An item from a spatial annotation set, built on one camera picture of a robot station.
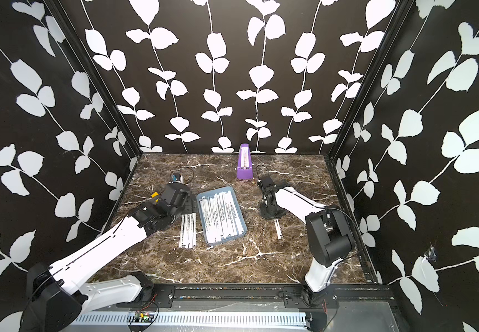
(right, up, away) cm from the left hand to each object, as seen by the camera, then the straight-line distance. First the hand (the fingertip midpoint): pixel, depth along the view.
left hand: (187, 196), depth 80 cm
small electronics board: (-13, -41, -9) cm, 44 cm away
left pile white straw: (-3, -17, +11) cm, 20 cm away
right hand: (+33, -9, +12) cm, 37 cm away
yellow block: (-22, -2, +19) cm, 29 cm away
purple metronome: (+22, +11, +27) cm, 37 cm away
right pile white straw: (+38, -16, +11) cm, 42 cm away
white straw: (+11, -12, +16) cm, 22 cm away
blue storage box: (+6, -1, +22) cm, 23 cm away
